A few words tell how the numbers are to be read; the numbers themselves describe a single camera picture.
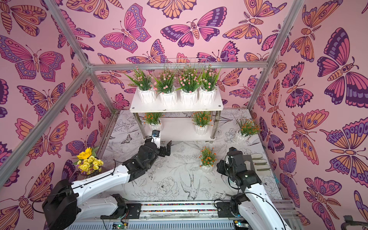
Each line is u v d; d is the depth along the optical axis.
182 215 0.73
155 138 0.68
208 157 0.77
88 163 0.65
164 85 0.66
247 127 0.88
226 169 0.70
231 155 0.60
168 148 0.73
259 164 0.90
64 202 0.40
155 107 0.77
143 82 0.68
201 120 0.85
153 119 0.88
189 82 0.65
